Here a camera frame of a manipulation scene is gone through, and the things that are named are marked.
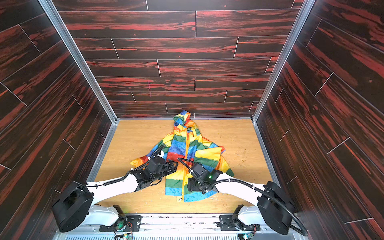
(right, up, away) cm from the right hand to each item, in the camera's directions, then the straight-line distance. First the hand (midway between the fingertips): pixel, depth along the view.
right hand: (194, 184), depth 83 cm
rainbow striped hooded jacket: (-6, +21, +19) cm, 29 cm away
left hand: (-11, +10, +2) cm, 15 cm away
